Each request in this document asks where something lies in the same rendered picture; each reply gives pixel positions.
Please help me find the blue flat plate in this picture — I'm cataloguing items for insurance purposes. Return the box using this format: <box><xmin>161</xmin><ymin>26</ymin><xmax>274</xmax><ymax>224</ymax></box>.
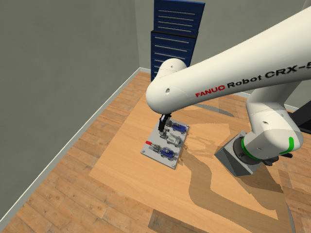
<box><xmin>173</xmin><ymin>125</ymin><xmax>186</xmax><ymax>133</ymax></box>

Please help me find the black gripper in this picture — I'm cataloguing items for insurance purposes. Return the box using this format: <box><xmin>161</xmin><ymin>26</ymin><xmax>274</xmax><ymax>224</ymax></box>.
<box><xmin>158</xmin><ymin>113</ymin><xmax>172</xmax><ymax>135</ymax></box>

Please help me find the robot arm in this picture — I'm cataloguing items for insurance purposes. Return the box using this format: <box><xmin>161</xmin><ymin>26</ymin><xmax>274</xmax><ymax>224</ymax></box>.
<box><xmin>146</xmin><ymin>0</ymin><xmax>311</xmax><ymax>166</ymax></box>

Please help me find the blue rectangular plate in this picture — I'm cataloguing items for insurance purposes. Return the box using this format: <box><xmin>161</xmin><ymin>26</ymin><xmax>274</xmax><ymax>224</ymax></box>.
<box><xmin>161</xmin><ymin>150</ymin><xmax>173</xmax><ymax>158</ymax></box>

